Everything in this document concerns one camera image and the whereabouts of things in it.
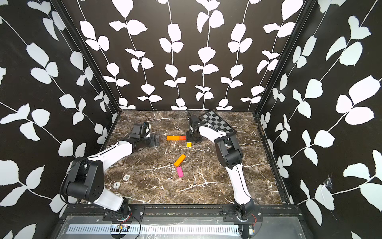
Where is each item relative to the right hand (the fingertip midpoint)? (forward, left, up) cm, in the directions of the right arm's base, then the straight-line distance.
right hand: (186, 138), depth 102 cm
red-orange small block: (+2, +3, -2) cm, 4 cm away
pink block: (-23, +3, -2) cm, 23 cm away
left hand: (-4, +20, +8) cm, 22 cm away
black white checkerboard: (+17, -20, +1) cm, 26 cm away
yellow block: (-4, -2, -1) cm, 5 cm away
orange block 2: (-16, +4, -2) cm, 16 cm away
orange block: (+3, +10, -3) cm, 11 cm away
